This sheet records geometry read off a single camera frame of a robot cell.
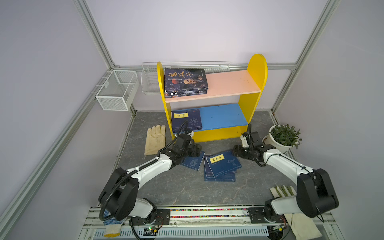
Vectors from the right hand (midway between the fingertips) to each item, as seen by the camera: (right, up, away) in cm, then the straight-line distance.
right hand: (236, 153), depth 90 cm
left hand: (-24, +3, -4) cm, 25 cm away
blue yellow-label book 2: (-37, +14, 0) cm, 40 cm away
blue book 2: (-6, -14, -5) cm, 16 cm away
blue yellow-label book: (-26, +23, +4) cm, 35 cm away
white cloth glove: (+27, -32, -19) cm, 46 cm away
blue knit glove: (-64, -32, -19) cm, 74 cm away
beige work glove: (-53, +7, +15) cm, 56 cm away
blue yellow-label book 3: (-26, -6, +2) cm, 27 cm away
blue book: (-9, -7, 0) cm, 11 cm away
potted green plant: (+25, +10, -5) cm, 28 cm away
